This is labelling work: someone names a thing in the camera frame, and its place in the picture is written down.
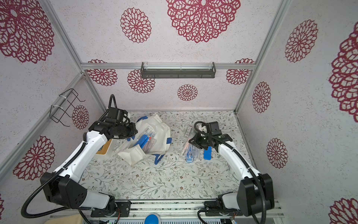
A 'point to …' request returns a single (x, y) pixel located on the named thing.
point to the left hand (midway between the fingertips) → (137, 132)
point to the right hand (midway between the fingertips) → (189, 140)
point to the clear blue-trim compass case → (191, 151)
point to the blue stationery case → (208, 153)
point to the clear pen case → (188, 130)
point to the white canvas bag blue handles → (153, 137)
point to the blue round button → (151, 219)
